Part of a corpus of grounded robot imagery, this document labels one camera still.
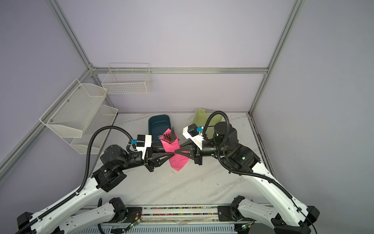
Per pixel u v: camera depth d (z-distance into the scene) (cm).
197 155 47
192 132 44
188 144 52
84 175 79
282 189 39
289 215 37
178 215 75
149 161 49
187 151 52
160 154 49
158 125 110
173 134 47
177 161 56
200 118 115
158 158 50
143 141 45
